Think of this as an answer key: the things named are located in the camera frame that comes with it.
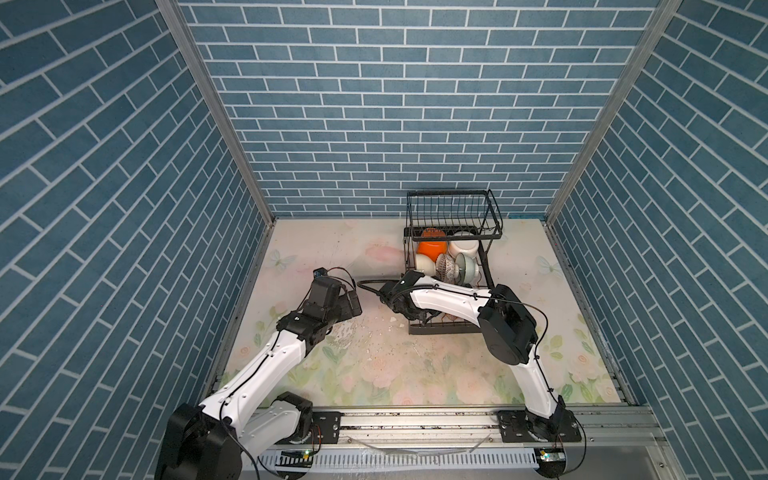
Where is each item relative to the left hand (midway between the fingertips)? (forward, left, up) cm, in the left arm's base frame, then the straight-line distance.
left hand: (353, 302), depth 84 cm
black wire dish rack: (+28, -30, +10) cm, 42 cm away
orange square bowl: (+23, -25, -4) cm, 34 cm away
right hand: (+4, -29, -2) cm, 29 cm away
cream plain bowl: (+14, -22, -1) cm, 26 cm away
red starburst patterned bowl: (+12, -28, -1) cm, 31 cm away
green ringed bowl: (+12, -34, -1) cm, 37 cm away
